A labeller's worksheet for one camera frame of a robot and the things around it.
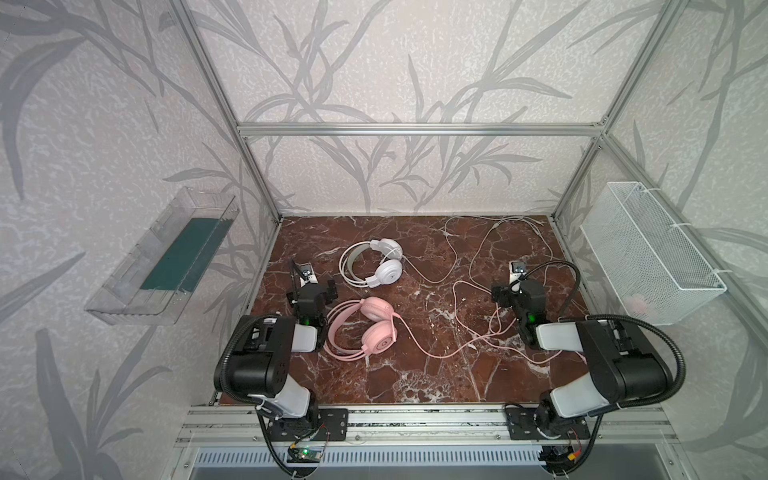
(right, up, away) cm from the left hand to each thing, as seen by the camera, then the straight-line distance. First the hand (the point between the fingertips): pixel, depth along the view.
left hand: (315, 269), depth 93 cm
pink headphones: (+21, -17, -13) cm, 30 cm away
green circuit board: (+4, -42, -23) cm, 48 cm away
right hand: (+63, -1, +1) cm, 63 cm away
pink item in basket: (+85, -7, -21) cm, 88 cm away
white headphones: (+23, 0, +2) cm, 23 cm away
